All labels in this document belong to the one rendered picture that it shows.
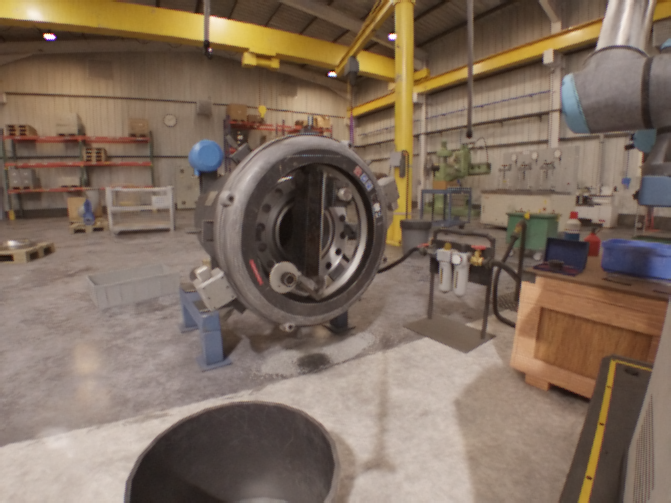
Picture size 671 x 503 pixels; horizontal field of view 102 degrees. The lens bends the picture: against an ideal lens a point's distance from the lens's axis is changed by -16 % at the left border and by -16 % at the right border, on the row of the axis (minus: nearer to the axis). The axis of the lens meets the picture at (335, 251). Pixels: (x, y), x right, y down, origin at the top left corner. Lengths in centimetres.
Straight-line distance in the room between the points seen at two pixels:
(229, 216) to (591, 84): 102
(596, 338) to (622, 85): 86
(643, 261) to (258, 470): 144
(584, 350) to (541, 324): 18
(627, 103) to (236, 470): 110
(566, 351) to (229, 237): 129
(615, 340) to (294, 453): 111
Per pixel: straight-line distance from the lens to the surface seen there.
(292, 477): 75
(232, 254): 108
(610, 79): 90
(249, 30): 1331
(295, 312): 123
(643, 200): 82
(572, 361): 146
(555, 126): 1217
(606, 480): 71
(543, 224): 420
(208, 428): 70
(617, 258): 156
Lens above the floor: 76
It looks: 10 degrees down
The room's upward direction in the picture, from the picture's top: straight up
